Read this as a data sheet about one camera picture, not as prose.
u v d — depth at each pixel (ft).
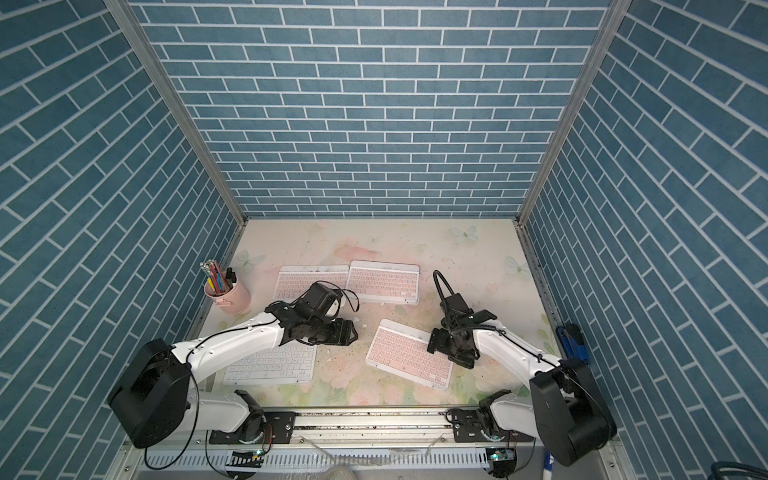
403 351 2.84
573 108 2.91
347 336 2.51
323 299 2.23
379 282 3.27
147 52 2.49
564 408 1.40
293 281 3.34
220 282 2.86
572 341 2.91
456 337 2.11
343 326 2.47
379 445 2.37
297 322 2.04
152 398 1.35
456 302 2.32
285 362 2.77
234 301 2.94
